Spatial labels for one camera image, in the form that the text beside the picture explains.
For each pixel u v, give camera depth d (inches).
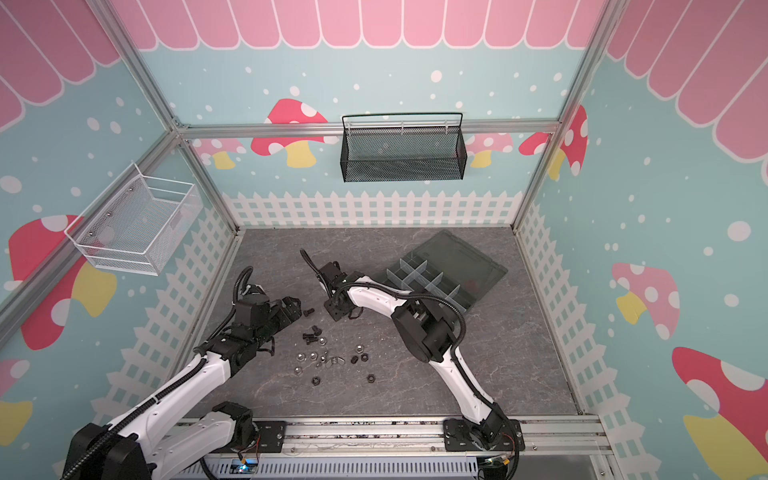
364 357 34.3
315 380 32.7
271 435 29.3
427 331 22.5
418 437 29.9
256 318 25.5
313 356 34.3
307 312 37.1
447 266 42.4
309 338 35.2
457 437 29.1
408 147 37.1
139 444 16.2
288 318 30.0
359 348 34.6
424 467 28.0
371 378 32.8
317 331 36.1
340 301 28.4
